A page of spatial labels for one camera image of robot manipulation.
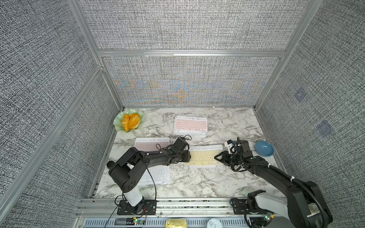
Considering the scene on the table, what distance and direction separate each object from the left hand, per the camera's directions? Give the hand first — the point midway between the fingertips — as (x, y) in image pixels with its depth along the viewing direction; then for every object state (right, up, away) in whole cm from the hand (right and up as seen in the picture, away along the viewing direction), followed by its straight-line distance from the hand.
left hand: (191, 156), depth 90 cm
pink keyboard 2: (-28, +6, +8) cm, 30 cm away
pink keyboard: (-1, +20, +15) cm, 25 cm away
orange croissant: (-42, +22, +10) cm, 49 cm away
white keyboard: (-19, -9, -6) cm, 22 cm away
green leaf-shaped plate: (-54, +22, +15) cm, 60 cm away
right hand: (+14, +2, -6) cm, 15 cm away
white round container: (+8, -24, -25) cm, 36 cm away
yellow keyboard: (+9, +1, -3) cm, 9 cm away
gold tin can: (-9, -25, -24) cm, 36 cm away
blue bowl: (+49, +4, +4) cm, 49 cm away
